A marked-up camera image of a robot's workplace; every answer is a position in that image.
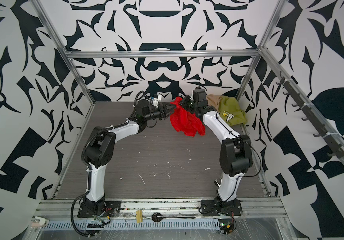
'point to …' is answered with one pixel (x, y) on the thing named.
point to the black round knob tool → (158, 217)
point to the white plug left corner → (38, 221)
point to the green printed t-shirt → (229, 109)
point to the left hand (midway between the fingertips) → (177, 104)
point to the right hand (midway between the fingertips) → (180, 98)
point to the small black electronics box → (226, 226)
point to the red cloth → (182, 120)
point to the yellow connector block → (139, 216)
